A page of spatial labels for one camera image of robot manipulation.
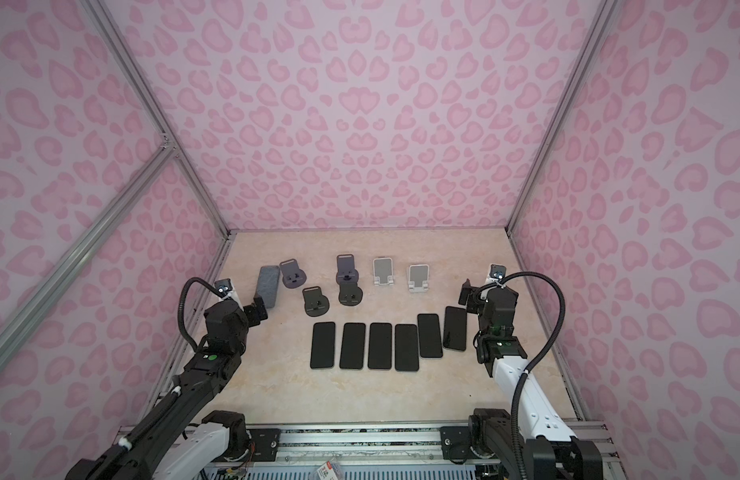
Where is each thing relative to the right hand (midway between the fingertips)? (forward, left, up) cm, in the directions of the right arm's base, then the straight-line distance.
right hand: (484, 281), depth 83 cm
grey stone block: (+8, +68, -15) cm, 70 cm away
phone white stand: (-12, +46, -17) cm, 51 cm away
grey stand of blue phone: (+5, +40, -15) cm, 43 cm away
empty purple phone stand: (+12, +41, -12) cm, 44 cm away
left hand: (-5, +67, 0) cm, 67 cm away
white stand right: (+10, +17, -13) cm, 24 cm away
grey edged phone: (-9, +14, -16) cm, 23 cm away
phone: (-14, +37, -17) cm, 43 cm away
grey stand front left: (0, +50, -13) cm, 51 cm away
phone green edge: (-12, +29, -16) cm, 36 cm away
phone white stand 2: (-6, +6, -18) cm, 19 cm away
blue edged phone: (-13, +21, -17) cm, 30 cm away
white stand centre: (+12, +29, -12) cm, 33 cm away
